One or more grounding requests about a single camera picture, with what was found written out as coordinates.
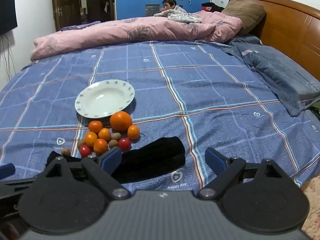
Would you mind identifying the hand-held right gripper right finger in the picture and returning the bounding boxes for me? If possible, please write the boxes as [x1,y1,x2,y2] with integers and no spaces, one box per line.
[197,147,293,200]

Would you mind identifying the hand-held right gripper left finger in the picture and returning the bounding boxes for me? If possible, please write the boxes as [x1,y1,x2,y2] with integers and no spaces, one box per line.
[37,147,132,200]

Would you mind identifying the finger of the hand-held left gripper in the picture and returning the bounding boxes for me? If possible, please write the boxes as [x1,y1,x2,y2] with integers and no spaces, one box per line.
[0,164,15,180]

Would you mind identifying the red cherry tomato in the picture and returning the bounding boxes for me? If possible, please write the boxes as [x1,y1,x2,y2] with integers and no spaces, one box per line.
[118,138,132,151]
[79,145,92,158]

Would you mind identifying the large orange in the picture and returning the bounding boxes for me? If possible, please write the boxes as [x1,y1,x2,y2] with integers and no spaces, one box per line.
[110,111,133,132]

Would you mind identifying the white floral-rim plate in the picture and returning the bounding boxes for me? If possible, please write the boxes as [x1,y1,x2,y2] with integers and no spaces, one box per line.
[74,79,136,119]

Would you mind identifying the small mandarin with stem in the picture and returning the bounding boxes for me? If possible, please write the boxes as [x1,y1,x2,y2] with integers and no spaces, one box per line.
[127,125,146,140]

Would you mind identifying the black knit cloth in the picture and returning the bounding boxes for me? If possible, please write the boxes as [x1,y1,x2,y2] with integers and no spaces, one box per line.
[110,136,186,183]

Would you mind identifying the blue plaid bed sheet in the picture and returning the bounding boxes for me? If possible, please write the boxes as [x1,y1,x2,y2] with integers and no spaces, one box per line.
[0,40,320,195]

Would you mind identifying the blue-grey pillow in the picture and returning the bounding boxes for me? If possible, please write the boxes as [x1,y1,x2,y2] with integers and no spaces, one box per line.
[221,36,320,117]

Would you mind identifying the pink fluffy rug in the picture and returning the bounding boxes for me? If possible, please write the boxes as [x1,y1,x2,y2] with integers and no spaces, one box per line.
[300,177,320,240]

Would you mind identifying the pink floral quilt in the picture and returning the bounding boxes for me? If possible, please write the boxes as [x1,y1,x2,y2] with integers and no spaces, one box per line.
[30,11,243,62]

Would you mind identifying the grey floral blanket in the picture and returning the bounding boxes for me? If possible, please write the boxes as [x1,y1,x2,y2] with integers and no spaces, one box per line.
[153,9,202,23]

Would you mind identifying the brown pillow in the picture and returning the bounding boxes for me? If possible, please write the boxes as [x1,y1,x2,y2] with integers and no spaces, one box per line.
[221,0,266,35]

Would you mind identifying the black and red clothes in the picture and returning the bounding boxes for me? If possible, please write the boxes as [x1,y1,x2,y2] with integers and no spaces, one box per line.
[201,2,225,13]

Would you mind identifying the wooden headboard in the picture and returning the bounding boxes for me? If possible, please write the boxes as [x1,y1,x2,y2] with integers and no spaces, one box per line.
[229,0,320,110]

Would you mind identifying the blue wardrobe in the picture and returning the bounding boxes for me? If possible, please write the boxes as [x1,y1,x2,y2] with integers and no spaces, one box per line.
[113,0,213,20]

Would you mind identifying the brown wooden door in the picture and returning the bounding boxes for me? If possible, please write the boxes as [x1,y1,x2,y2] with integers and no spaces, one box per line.
[51,0,82,30]

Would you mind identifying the black television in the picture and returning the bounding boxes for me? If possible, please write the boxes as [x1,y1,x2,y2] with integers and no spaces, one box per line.
[0,0,18,34]

